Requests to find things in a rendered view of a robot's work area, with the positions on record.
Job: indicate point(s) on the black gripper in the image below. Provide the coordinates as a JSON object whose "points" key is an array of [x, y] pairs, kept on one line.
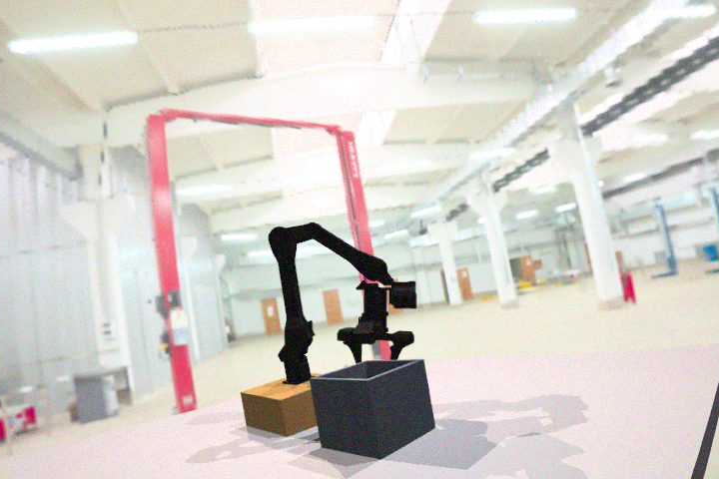
{"points": [[400, 339]]}

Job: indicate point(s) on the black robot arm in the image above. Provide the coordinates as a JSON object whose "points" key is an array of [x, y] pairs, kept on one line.
{"points": [[299, 333]]}

